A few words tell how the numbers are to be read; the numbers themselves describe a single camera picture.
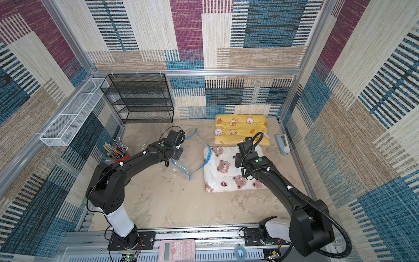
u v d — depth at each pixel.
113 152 0.91
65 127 0.72
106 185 0.52
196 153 1.02
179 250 0.70
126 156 0.94
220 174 0.92
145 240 0.73
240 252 0.71
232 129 1.12
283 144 1.03
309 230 0.40
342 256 0.39
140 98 1.09
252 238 0.73
